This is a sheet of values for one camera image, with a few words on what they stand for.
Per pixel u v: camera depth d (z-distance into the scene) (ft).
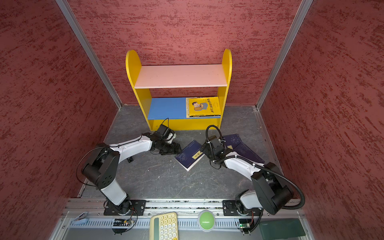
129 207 2.24
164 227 2.21
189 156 3.02
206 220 2.29
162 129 2.49
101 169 1.52
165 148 2.56
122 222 2.35
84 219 2.28
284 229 2.23
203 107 3.18
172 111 3.21
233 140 3.28
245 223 2.35
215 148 2.24
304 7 2.34
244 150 3.12
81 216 2.29
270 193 1.39
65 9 2.35
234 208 2.42
